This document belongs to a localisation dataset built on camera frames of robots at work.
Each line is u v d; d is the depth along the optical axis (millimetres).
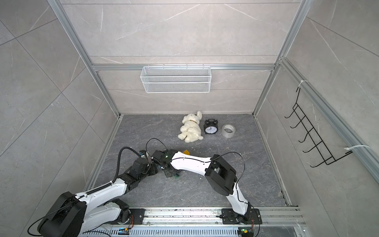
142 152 793
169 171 748
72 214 417
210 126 1018
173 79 1007
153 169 781
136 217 733
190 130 958
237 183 526
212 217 746
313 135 673
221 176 485
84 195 462
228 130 1096
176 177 744
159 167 697
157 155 675
